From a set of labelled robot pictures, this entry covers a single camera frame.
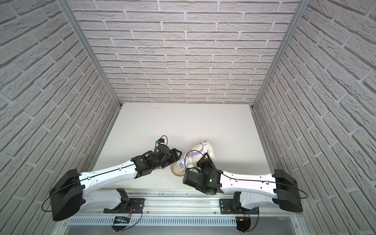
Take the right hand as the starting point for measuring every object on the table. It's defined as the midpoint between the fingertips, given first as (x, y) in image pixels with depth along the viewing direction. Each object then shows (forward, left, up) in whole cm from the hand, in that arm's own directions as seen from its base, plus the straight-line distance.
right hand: (206, 155), depth 73 cm
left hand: (+6, +14, -5) cm, 16 cm away
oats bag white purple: (-1, +9, -2) cm, 9 cm away
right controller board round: (-28, -16, -18) cm, 37 cm away
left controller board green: (-24, +45, -19) cm, 55 cm away
